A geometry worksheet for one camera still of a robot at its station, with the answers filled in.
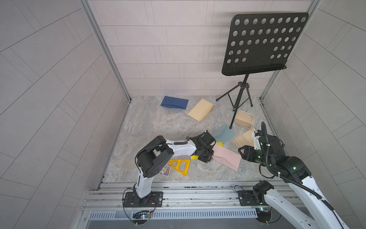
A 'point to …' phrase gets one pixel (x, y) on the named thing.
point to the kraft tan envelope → (201, 109)
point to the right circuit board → (263, 214)
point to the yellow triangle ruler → (187, 166)
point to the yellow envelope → (197, 157)
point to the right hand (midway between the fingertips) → (240, 150)
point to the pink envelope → (226, 156)
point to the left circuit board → (142, 214)
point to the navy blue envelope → (169, 101)
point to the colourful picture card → (165, 171)
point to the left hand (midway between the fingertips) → (218, 155)
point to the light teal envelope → (223, 133)
